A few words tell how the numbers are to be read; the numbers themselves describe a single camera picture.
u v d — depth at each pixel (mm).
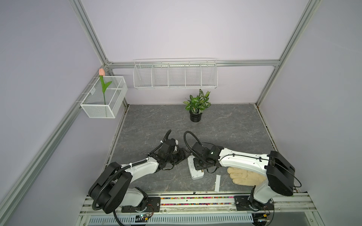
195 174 793
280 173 428
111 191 420
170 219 1573
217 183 807
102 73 827
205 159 608
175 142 845
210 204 752
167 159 681
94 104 825
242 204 740
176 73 991
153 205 737
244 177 816
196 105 876
